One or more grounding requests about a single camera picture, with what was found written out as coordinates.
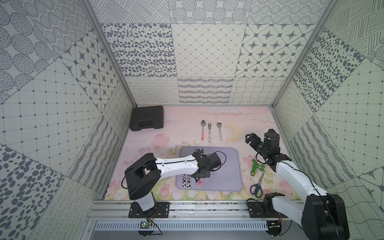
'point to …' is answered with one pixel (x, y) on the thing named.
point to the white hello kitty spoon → (219, 124)
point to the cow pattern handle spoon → (188, 182)
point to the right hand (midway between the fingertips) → (250, 140)
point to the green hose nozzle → (256, 166)
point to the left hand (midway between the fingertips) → (205, 171)
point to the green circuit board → (144, 224)
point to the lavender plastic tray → (227, 177)
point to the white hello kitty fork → (209, 127)
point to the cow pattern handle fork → (184, 183)
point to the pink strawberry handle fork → (200, 182)
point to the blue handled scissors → (256, 189)
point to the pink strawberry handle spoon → (203, 123)
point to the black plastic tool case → (145, 117)
